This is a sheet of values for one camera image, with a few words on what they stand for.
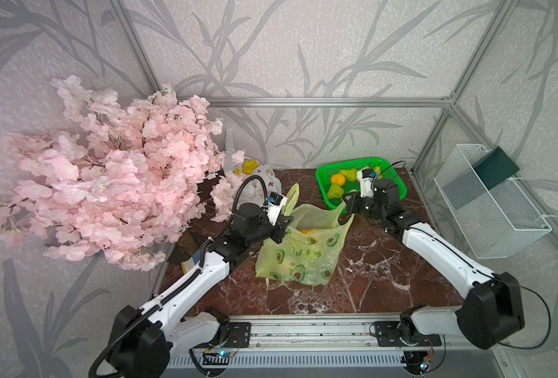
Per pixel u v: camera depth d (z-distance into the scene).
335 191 1.05
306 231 0.76
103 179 0.35
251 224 0.59
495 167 0.72
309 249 0.78
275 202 0.65
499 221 0.62
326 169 1.12
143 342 0.38
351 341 0.73
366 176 0.72
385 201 0.62
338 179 1.08
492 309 0.41
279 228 0.65
